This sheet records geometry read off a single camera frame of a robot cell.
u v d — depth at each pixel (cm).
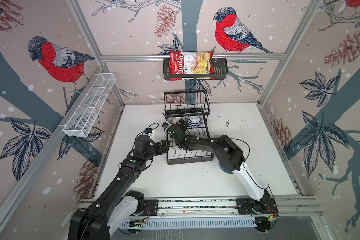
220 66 95
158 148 71
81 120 71
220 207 75
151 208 73
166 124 88
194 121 101
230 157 58
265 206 63
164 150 73
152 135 74
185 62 88
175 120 100
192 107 114
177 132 76
